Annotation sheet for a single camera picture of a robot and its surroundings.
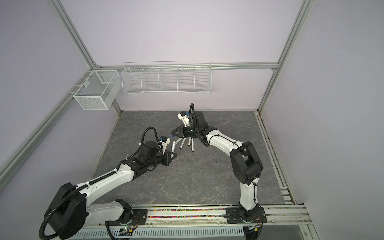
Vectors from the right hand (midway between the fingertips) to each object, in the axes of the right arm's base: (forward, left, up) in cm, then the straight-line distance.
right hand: (171, 134), depth 84 cm
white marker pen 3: (+8, -9, -18) cm, 21 cm away
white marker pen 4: (+4, -11, -18) cm, 21 cm away
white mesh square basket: (+31, +52, +7) cm, 61 cm away
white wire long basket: (+38, +6, +12) cm, 40 cm away
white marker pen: (+9, -2, -17) cm, 19 cm away
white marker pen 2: (+3, -3, -18) cm, 19 cm away
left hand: (-10, -2, -7) cm, 12 cm away
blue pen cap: (-1, -1, 0) cm, 1 cm away
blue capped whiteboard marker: (-7, -1, -2) cm, 7 cm away
